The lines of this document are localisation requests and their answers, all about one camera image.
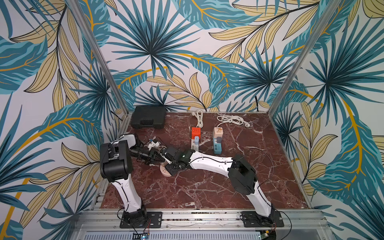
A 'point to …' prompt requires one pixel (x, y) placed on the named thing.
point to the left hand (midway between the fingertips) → (162, 161)
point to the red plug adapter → (196, 131)
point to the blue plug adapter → (196, 140)
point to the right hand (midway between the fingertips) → (170, 165)
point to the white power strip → (193, 146)
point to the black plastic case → (148, 117)
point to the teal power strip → (217, 147)
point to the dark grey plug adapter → (219, 139)
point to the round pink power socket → (164, 171)
